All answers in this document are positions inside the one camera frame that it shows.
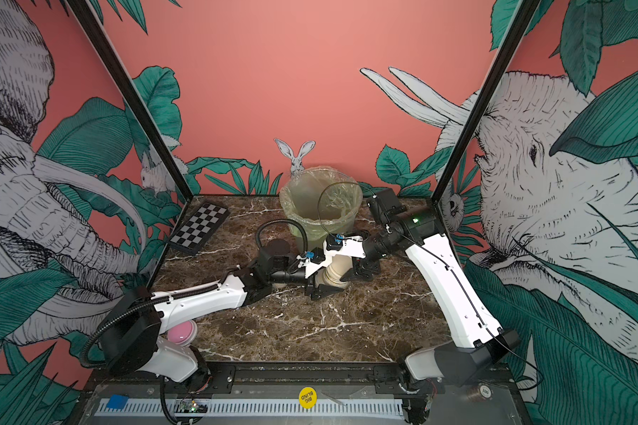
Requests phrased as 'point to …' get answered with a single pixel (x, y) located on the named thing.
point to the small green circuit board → (191, 407)
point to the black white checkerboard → (195, 235)
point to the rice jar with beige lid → (331, 274)
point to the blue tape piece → (117, 401)
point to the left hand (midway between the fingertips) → (342, 273)
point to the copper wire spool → (478, 393)
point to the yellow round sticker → (307, 397)
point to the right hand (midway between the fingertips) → (342, 254)
